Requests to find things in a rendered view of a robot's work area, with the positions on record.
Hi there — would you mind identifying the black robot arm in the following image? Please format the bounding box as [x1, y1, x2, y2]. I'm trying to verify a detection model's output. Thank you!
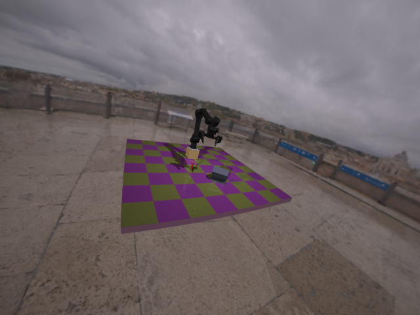
[190, 108, 221, 149]

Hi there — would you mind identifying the dark grey sloped panel with hole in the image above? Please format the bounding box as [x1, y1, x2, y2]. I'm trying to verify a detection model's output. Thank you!
[210, 166, 229, 185]

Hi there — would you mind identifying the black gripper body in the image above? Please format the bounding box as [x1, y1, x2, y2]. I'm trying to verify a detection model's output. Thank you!
[198, 128, 222, 143]

